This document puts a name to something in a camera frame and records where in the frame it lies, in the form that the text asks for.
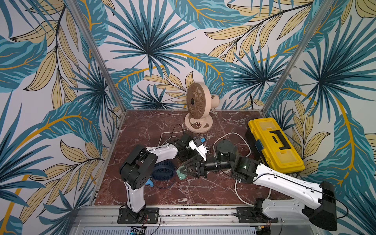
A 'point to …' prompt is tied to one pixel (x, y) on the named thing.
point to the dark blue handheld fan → (163, 174)
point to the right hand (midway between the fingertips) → (181, 168)
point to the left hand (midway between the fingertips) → (195, 157)
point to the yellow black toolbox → (270, 147)
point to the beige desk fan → (200, 101)
